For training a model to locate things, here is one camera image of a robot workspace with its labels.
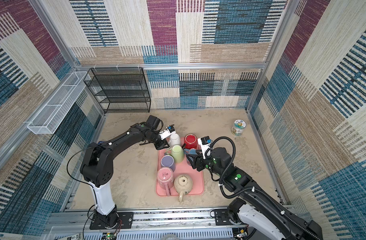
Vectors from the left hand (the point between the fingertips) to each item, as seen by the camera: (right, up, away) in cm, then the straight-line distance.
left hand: (167, 141), depth 92 cm
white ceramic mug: (+4, +1, -1) cm, 5 cm away
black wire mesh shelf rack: (-36, +35, +17) cm, 53 cm away
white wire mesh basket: (-53, +14, -20) cm, 58 cm away
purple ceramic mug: (+1, -10, -7) cm, 12 cm away
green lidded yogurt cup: (+46, +9, +8) cm, 48 cm away
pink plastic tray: (+18, -20, -7) cm, 28 cm away
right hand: (+14, -5, -19) cm, 24 cm away
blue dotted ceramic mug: (+15, -5, -6) cm, 16 cm away
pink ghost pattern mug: (+1, -16, -18) cm, 24 cm away
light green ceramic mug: (+7, -6, -5) cm, 10 cm away
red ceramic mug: (+14, 0, 0) cm, 14 cm away
